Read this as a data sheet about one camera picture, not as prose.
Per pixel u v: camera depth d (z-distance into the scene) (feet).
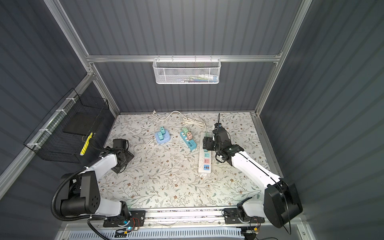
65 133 2.38
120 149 2.38
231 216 2.40
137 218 2.38
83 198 1.42
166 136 3.35
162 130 3.33
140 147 3.30
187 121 3.67
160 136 3.24
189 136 3.23
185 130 3.30
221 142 2.08
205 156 3.07
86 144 2.28
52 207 1.28
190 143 3.24
